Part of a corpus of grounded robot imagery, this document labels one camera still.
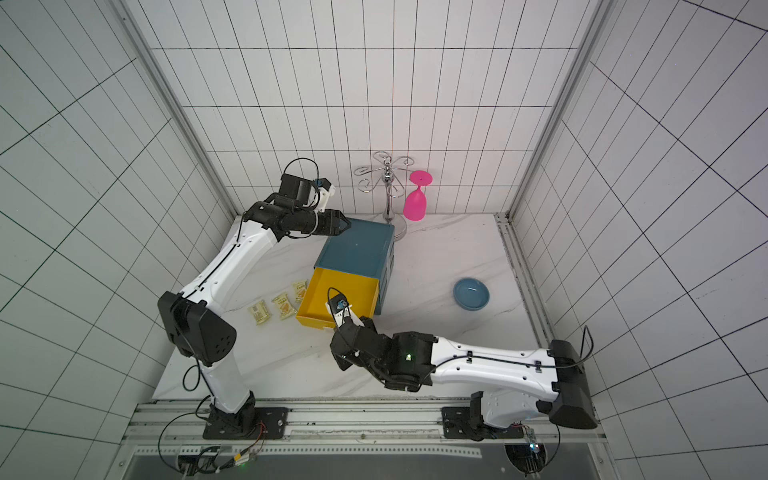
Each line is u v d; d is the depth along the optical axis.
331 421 0.74
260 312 0.92
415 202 0.98
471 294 0.96
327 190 0.74
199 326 0.45
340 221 0.75
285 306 0.92
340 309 0.56
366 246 0.83
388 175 0.95
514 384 0.41
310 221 0.68
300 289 0.97
